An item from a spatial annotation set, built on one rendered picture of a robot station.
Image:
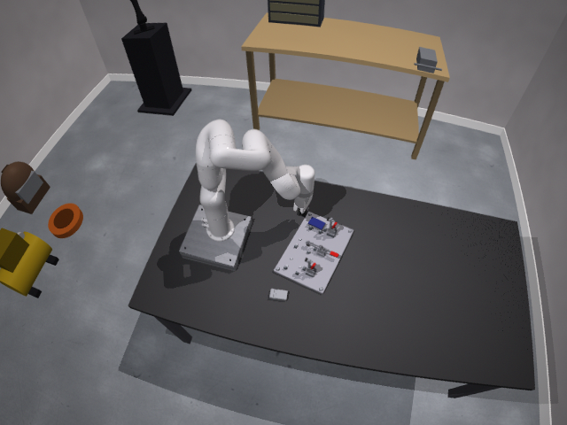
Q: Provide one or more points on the blue flat plate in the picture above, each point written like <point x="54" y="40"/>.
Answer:
<point x="317" y="224"/>

